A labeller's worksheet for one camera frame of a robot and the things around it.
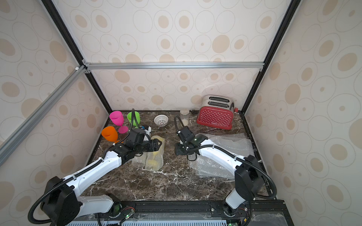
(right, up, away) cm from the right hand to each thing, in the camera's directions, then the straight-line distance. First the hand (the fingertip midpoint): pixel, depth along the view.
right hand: (182, 149), depth 84 cm
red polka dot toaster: (+24, +24, +13) cm, 36 cm away
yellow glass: (-16, -7, -1) cm, 18 cm away
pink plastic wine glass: (-44, +19, +11) cm, 49 cm away
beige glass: (-26, -8, -1) cm, 27 cm away
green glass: (-32, +19, +12) cm, 39 cm away
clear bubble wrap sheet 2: (+34, +3, +6) cm, 35 cm away
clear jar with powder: (+1, +20, +17) cm, 26 cm away
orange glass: (-47, +9, +7) cm, 49 cm away
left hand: (-12, +4, -3) cm, 13 cm away
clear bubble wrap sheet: (+14, -12, +3) cm, 19 cm away
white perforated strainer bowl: (-18, +18, +29) cm, 38 cm away
